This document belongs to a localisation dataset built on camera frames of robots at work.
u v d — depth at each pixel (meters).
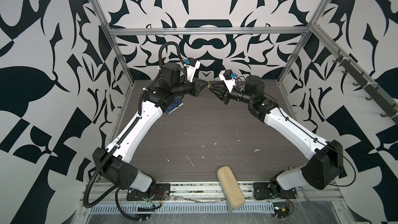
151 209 0.73
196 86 0.59
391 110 0.50
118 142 0.41
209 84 0.69
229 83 0.61
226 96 0.63
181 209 0.78
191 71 0.61
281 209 0.71
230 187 0.73
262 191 0.74
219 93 0.66
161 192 0.73
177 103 1.07
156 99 0.50
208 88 0.70
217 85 0.70
